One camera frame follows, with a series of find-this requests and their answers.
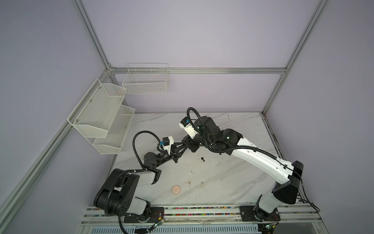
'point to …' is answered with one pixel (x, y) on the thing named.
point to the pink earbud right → (201, 183)
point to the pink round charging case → (176, 189)
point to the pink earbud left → (189, 182)
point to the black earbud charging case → (185, 141)
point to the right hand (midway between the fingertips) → (180, 142)
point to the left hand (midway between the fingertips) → (187, 145)
